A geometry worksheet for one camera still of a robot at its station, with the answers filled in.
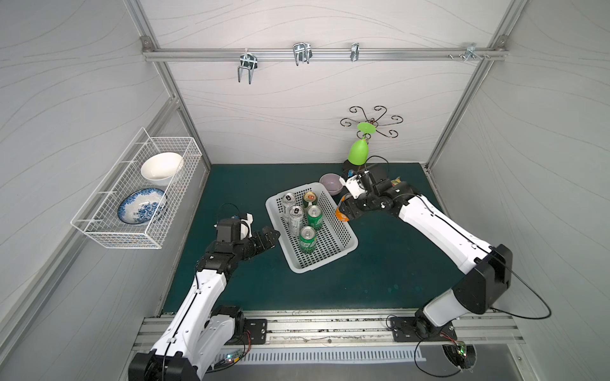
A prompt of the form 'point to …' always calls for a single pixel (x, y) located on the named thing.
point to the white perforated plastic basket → (337, 238)
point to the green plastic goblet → (357, 153)
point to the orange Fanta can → (340, 215)
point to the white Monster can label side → (296, 214)
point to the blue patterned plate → (137, 206)
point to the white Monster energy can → (288, 201)
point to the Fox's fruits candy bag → (396, 181)
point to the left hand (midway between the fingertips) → (272, 238)
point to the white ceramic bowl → (159, 168)
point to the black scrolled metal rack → (373, 121)
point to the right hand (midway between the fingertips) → (351, 199)
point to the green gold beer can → (309, 197)
